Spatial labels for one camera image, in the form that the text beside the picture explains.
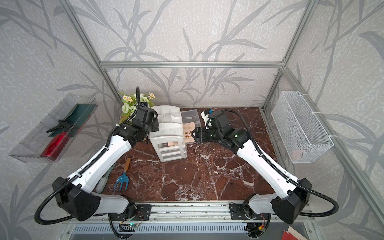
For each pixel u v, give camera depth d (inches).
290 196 14.9
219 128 20.4
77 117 28.5
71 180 15.7
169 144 35.7
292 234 26.7
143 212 28.6
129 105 32.7
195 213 29.5
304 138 23.9
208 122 24.4
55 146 22.7
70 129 24.5
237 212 28.7
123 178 33.6
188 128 35.8
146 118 23.1
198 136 24.4
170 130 32.5
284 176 15.9
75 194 14.9
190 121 36.8
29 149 22.8
